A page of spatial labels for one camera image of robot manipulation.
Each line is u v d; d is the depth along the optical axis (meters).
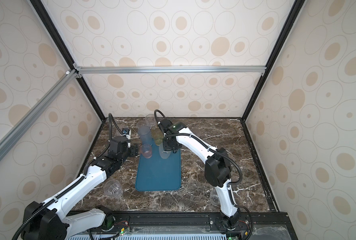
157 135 1.00
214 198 0.81
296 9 0.69
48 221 0.38
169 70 1.78
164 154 0.90
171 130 0.62
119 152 0.61
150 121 1.16
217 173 0.53
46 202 0.41
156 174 0.90
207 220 0.75
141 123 1.11
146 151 0.98
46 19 0.71
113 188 0.84
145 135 0.99
